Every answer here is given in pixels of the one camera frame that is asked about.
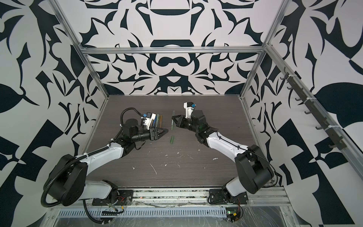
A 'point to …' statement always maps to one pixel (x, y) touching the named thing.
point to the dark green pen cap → (171, 140)
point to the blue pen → (153, 122)
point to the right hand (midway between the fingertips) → (172, 117)
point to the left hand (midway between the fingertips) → (167, 128)
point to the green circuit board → (232, 213)
